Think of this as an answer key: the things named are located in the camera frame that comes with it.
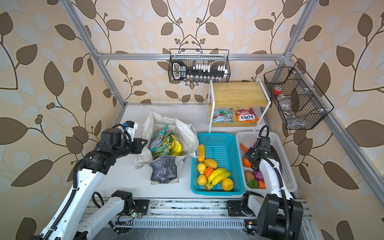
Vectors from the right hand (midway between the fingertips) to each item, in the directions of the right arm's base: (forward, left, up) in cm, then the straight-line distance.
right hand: (251, 158), depth 85 cm
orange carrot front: (-14, -1, 0) cm, 15 cm away
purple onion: (-10, -1, 0) cm, 10 cm away
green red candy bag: (+22, +15, +13) cm, 30 cm away
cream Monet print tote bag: (-8, +48, +8) cm, 49 cm away
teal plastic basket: (-4, +21, -3) cm, 21 cm away
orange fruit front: (-14, +16, -1) cm, 21 cm away
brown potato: (-10, +4, 0) cm, 11 cm away
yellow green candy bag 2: (+4, +50, +4) cm, 50 cm away
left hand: (+3, +56, +18) cm, 58 cm away
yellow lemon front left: (-11, +29, -2) cm, 31 cm away
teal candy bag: (+8, +54, +9) cm, 55 cm away
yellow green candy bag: (+10, +49, +5) cm, 50 cm away
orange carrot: (+7, +2, -3) cm, 8 cm away
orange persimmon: (-7, +26, -1) cm, 27 cm away
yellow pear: (-3, +29, -2) cm, 29 cm away
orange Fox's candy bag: (+22, +1, +12) cm, 25 cm away
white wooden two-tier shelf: (+17, +10, +27) cm, 33 cm away
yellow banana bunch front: (-10, +21, +1) cm, 23 cm away
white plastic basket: (+13, 0, -4) cm, 14 cm away
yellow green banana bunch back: (+7, +44, +1) cm, 44 cm away
